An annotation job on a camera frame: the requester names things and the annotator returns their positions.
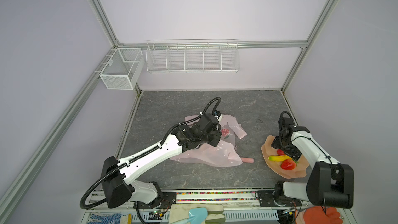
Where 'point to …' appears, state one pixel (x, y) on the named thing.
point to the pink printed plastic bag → (225, 154)
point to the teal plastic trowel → (197, 215)
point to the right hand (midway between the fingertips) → (284, 149)
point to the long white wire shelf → (193, 56)
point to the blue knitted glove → (111, 219)
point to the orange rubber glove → (322, 215)
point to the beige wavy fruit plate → (267, 150)
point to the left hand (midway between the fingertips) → (218, 135)
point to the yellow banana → (279, 158)
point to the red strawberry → (288, 164)
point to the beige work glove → (215, 214)
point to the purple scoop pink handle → (247, 160)
